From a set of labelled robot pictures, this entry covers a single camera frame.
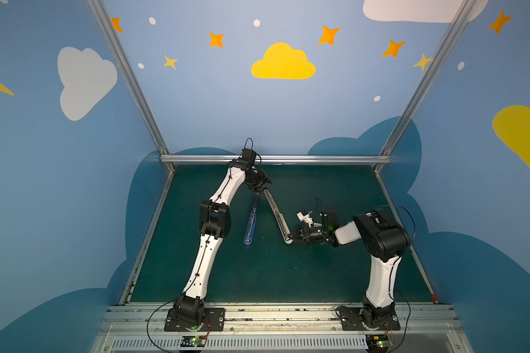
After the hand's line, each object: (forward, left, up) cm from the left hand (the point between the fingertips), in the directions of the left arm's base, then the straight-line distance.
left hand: (271, 182), depth 104 cm
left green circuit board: (-62, +25, -8) cm, 68 cm away
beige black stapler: (-17, -4, -6) cm, 18 cm away
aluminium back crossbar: (+18, -3, 0) cm, 18 cm away
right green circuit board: (-62, -36, -8) cm, 72 cm away
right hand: (-26, -8, -6) cm, 28 cm away
